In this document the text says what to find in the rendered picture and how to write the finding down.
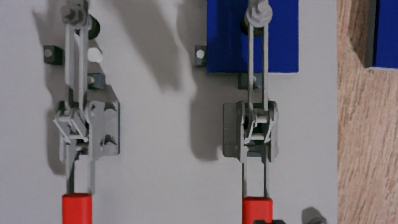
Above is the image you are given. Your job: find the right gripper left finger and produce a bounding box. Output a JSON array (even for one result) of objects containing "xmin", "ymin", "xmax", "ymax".
[{"xmin": 253, "ymin": 219, "xmax": 269, "ymax": 224}]

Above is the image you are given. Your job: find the blue rectangular plate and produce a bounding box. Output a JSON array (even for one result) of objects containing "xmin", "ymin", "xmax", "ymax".
[{"xmin": 206, "ymin": 0, "xmax": 299, "ymax": 75}]

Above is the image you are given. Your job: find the grey fixture plate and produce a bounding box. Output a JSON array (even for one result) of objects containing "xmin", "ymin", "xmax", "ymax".
[{"xmin": 0, "ymin": 0, "xmax": 337, "ymax": 224}]

